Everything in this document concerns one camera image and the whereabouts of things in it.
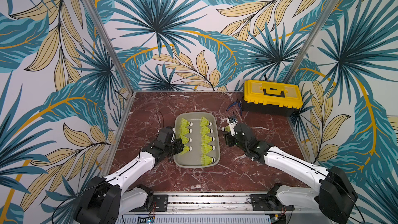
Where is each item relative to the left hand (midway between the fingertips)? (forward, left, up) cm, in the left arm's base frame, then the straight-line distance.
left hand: (184, 147), depth 84 cm
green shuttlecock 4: (0, -1, -2) cm, 2 cm away
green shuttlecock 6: (+13, -11, -3) cm, 17 cm away
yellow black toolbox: (+29, -52, +9) cm, 61 cm away
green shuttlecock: (+17, +1, -3) cm, 17 cm away
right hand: (+7, -24, +7) cm, 26 cm away
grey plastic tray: (-4, -4, -6) cm, 9 cm away
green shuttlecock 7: (+6, -12, -3) cm, 14 cm away
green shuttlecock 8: (0, -12, -2) cm, 12 cm away
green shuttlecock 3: (+6, 0, -3) cm, 7 cm away
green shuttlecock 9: (-6, -12, -2) cm, 14 cm away
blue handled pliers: (+39, -36, -6) cm, 53 cm away
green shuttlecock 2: (+12, +1, -3) cm, 12 cm away
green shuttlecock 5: (+19, -11, -3) cm, 22 cm away
